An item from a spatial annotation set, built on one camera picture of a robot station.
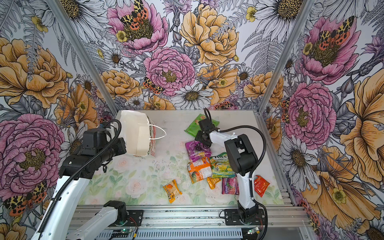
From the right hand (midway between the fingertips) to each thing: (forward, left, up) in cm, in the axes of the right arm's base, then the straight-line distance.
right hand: (199, 142), depth 102 cm
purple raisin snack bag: (-8, +2, +6) cm, 10 cm away
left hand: (-18, +36, +25) cm, 47 cm away
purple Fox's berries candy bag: (-29, -16, +1) cm, 33 cm away
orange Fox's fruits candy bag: (-19, 0, +2) cm, 19 cm away
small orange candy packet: (-26, -6, -1) cm, 27 cm away
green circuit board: (-49, -24, -2) cm, 55 cm away
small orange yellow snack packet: (-31, +16, 0) cm, 35 cm away
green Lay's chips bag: (+14, +3, -1) cm, 15 cm away
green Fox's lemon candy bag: (-18, -12, +1) cm, 22 cm away
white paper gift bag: (+3, +39, +13) cm, 41 cm away
